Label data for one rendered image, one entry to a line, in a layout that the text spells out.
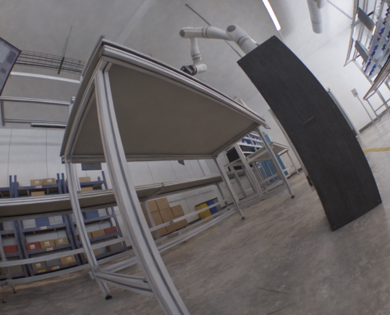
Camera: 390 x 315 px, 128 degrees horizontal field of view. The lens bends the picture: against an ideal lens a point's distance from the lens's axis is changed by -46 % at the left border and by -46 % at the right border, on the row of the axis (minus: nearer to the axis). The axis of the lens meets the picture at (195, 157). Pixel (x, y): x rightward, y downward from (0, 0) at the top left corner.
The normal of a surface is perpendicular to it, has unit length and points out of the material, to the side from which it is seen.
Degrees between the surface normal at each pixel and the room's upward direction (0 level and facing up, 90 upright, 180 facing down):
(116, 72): 180
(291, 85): 90
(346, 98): 90
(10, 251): 90
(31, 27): 180
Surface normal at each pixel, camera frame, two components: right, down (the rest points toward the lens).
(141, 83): 0.39, 0.87
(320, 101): -0.57, -0.03
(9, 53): 0.94, -0.27
